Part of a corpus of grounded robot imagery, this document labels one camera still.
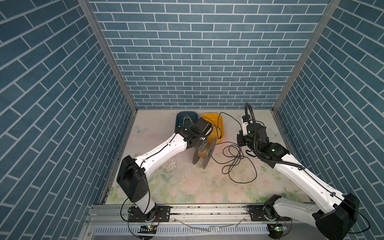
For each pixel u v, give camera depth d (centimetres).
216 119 108
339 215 37
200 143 72
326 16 74
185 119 112
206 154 84
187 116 108
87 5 69
